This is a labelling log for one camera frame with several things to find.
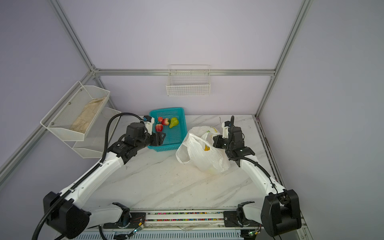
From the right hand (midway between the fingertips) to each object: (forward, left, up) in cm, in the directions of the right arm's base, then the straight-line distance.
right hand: (213, 136), depth 83 cm
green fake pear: (+25, +27, -14) cm, 40 cm away
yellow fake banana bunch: (-11, +4, +5) cm, 13 cm away
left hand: (-2, +29, +4) cm, 29 cm away
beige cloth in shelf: (0, +68, +12) cm, 69 cm away
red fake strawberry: (+25, +33, -14) cm, 44 cm away
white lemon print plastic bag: (-12, +8, +6) cm, 16 cm away
